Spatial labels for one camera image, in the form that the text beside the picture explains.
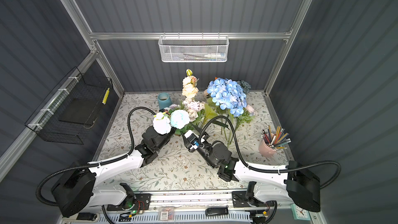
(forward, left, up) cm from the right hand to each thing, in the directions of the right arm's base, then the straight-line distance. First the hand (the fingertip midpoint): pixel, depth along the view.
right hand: (189, 127), depth 66 cm
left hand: (+10, +4, -5) cm, 12 cm away
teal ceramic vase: (+24, +17, -9) cm, 31 cm away
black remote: (-27, -11, -35) cm, 45 cm away
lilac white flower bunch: (+10, -2, +2) cm, 10 cm away
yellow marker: (+22, +47, -2) cm, 52 cm away
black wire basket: (-1, +58, +7) cm, 58 cm away
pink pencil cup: (-1, -39, -22) cm, 45 cm away
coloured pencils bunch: (+4, -45, -20) cm, 50 cm away
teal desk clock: (-28, -49, -28) cm, 63 cm away
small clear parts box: (-28, +11, -26) cm, 40 cm away
